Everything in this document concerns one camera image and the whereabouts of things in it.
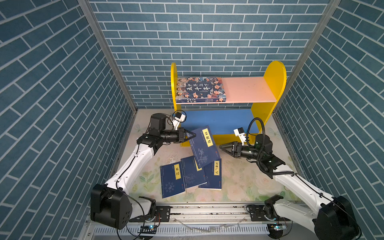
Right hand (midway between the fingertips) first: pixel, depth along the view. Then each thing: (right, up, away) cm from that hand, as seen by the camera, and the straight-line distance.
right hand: (220, 147), depth 72 cm
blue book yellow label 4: (0, -15, +17) cm, 23 cm away
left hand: (-13, +6, 0) cm, 14 cm away
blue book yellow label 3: (-14, -19, +13) cm, 26 cm away
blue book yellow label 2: (-26, -21, +13) cm, 36 cm away
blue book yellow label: (-8, 0, +1) cm, 8 cm away
